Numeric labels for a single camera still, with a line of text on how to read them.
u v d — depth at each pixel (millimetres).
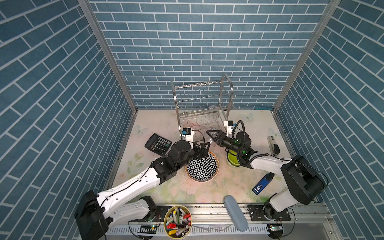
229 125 772
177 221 650
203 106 1085
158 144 994
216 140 735
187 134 632
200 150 638
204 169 869
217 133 777
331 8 710
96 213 376
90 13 720
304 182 450
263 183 806
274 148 954
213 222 722
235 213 724
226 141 741
